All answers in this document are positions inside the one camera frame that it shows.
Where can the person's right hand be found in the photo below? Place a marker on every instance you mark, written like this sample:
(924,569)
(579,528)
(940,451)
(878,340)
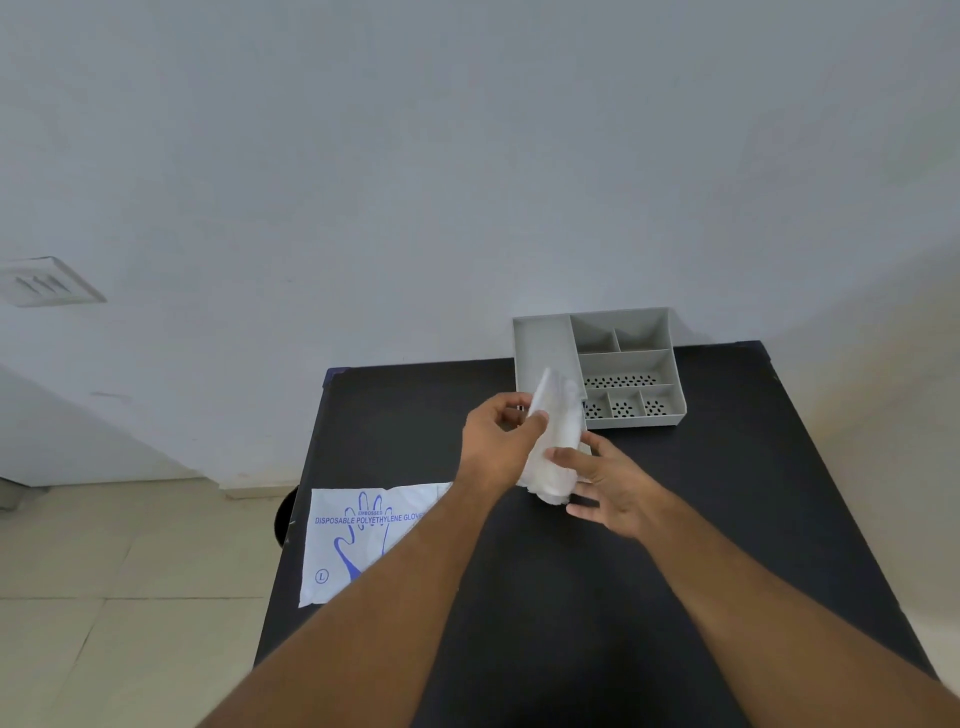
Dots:
(622,495)

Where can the person's left hand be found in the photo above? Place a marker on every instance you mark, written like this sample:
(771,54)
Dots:
(487,450)

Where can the grey plastic organiser tray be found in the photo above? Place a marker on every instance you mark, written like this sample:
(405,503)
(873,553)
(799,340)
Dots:
(540,352)

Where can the white glove packet blue print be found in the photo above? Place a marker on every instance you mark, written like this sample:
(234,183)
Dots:
(330,540)

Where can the person's right forearm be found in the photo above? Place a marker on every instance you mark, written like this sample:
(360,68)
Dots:
(787,637)

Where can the person's left forearm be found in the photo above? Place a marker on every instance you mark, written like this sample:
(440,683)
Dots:
(360,622)

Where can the blue table corner cap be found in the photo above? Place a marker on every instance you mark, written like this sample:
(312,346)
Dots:
(332,373)

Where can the black trash bin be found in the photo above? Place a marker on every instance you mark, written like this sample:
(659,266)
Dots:
(283,517)

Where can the white door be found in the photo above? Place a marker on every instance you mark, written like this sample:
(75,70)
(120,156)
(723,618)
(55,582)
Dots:
(60,442)

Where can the white wall switch plate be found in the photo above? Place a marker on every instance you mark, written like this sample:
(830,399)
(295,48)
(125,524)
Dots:
(45,283)

